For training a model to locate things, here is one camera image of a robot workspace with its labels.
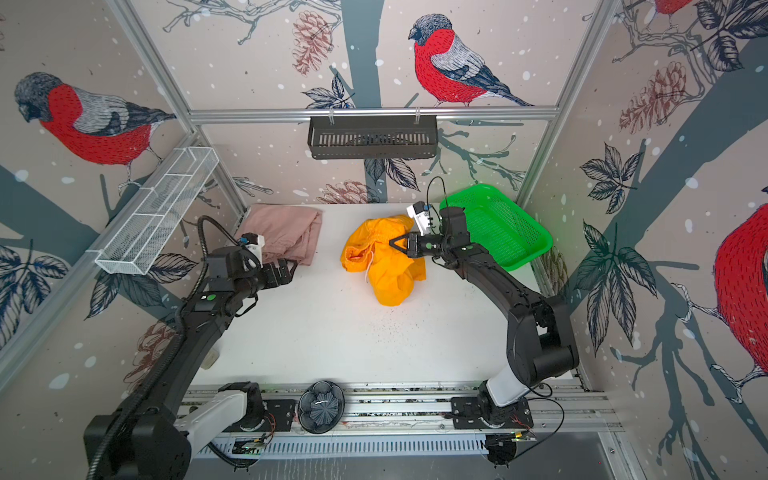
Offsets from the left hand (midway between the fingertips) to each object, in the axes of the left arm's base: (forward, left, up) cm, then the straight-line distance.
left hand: (281, 263), depth 80 cm
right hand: (+4, -30, +2) cm, 31 cm away
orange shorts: (-4, -30, +2) cm, 31 cm away
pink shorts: (+25, +8, -16) cm, 31 cm away
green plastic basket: (+27, -78, -21) cm, 85 cm away
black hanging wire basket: (+50, -24, +8) cm, 56 cm away
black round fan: (-31, -12, -19) cm, 38 cm away
